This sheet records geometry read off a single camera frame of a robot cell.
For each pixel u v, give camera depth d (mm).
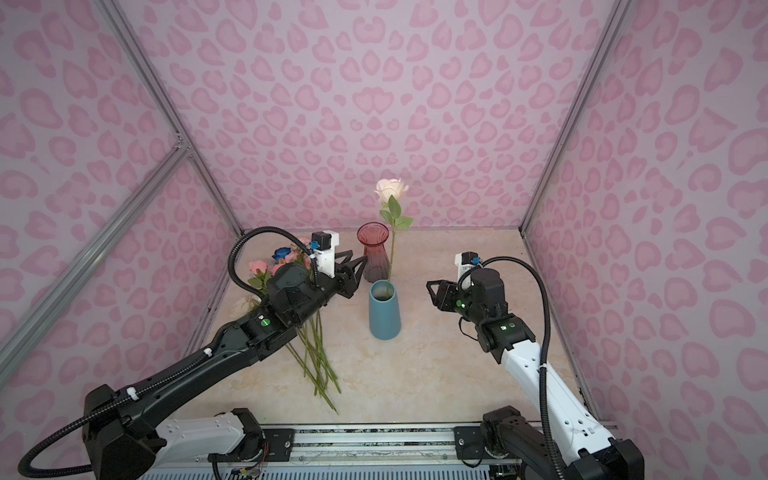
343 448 734
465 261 679
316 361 866
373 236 949
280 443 735
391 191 692
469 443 735
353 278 597
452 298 678
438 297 687
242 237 1225
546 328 539
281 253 1064
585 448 390
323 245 560
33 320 534
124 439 382
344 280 595
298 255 1052
